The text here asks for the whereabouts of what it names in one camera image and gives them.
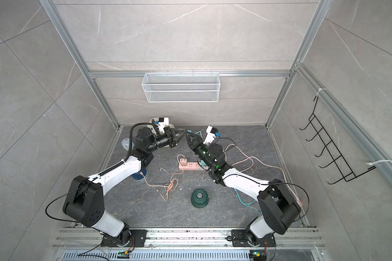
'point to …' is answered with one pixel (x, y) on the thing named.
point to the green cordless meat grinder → (200, 198)
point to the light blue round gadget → (126, 143)
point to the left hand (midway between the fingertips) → (188, 129)
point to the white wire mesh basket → (182, 87)
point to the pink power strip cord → (281, 169)
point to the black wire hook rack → (343, 167)
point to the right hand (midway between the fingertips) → (186, 134)
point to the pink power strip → (190, 166)
